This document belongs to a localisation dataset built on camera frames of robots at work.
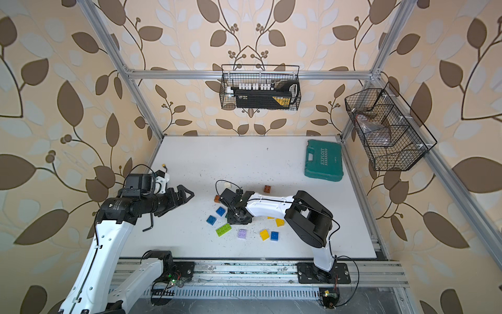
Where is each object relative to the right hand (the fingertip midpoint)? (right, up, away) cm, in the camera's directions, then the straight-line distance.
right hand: (233, 220), depth 87 cm
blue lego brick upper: (-6, +4, +1) cm, 7 cm away
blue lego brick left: (-10, 0, -1) cm, 10 cm away
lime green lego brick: (-5, -3, -3) cm, 6 cm away
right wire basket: (+63, +37, -14) cm, 74 cm away
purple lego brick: (+4, -4, -5) cm, 8 cm away
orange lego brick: (+15, +13, +9) cm, 22 cm away
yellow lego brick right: (+21, -1, -1) cm, 21 cm away
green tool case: (+46, +27, +15) cm, 55 cm away
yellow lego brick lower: (+14, -5, -5) cm, 16 cm away
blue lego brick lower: (+18, -5, -5) cm, 20 cm away
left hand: (-16, +14, -16) cm, 27 cm away
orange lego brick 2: (-9, +8, +6) cm, 14 cm away
